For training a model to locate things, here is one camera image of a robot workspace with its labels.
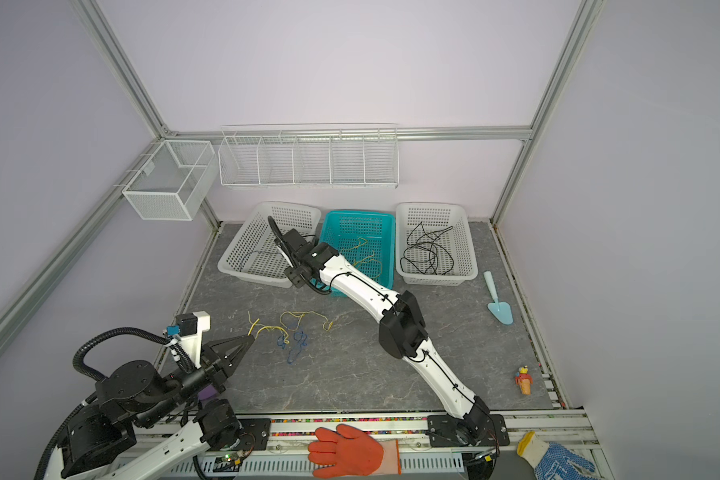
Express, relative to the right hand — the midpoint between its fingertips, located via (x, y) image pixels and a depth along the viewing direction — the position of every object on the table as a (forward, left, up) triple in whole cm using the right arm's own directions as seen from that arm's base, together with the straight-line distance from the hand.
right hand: (302, 269), depth 90 cm
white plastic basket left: (+14, +22, -11) cm, 29 cm away
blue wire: (+18, +22, -12) cm, 30 cm away
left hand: (-30, +2, +16) cm, 34 cm away
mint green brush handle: (-6, -63, -14) cm, 65 cm away
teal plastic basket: (+22, -19, -12) cm, 32 cm away
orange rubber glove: (-45, -17, -13) cm, 50 cm away
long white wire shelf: (+34, -3, +18) cm, 38 cm away
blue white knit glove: (-46, -64, -13) cm, 80 cm away
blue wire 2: (-21, +2, -8) cm, 23 cm away
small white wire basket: (+29, +46, +12) cm, 55 cm away
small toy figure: (-29, -63, -11) cm, 70 cm away
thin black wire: (+17, -41, -12) cm, 46 cm away
